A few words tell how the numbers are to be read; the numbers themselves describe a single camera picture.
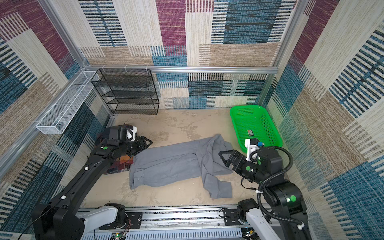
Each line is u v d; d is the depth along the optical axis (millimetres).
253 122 1121
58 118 715
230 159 522
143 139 724
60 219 375
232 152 531
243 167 523
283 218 369
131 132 649
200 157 919
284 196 386
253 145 558
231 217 735
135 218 747
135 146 700
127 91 1112
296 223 372
